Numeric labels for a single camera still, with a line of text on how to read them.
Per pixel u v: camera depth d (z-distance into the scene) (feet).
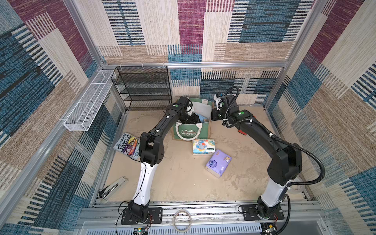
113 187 2.66
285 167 1.51
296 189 2.61
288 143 1.57
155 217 2.40
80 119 2.31
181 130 2.99
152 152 2.00
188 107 2.91
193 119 2.79
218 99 2.54
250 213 2.39
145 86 3.55
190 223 2.31
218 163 2.80
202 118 3.22
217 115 2.49
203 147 3.01
